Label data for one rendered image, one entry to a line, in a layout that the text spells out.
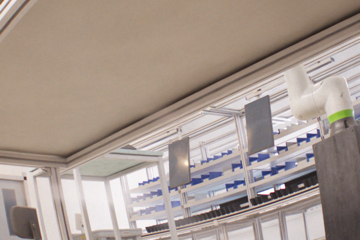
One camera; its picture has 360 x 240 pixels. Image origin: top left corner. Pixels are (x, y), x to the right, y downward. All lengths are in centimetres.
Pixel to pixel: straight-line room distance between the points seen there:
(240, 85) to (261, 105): 405
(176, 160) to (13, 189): 299
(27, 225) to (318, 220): 581
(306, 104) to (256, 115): 352
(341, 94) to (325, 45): 69
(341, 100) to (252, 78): 62
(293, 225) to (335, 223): 692
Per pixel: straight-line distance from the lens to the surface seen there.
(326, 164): 202
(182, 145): 633
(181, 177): 622
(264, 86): 566
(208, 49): 143
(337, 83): 208
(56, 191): 219
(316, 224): 864
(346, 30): 138
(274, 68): 149
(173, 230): 279
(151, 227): 731
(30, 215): 390
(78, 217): 778
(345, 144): 197
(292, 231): 892
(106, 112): 178
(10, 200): 801
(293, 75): 215
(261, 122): 555
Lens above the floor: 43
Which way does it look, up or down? 17 degrees up
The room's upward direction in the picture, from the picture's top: 10 degrees counter-clockwise
